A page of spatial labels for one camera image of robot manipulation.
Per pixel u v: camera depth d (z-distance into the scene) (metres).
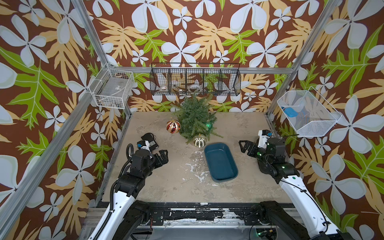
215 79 0.96
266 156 0.59
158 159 0.66
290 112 0.85
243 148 0.71
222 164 0.92
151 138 1.04
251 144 0.69
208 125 0.78
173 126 0.73
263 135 0.69
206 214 0.76
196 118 0.82
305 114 0.84
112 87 0.86
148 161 0.58
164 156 0.68
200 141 0.74
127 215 0.64
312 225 0.40
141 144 0.65
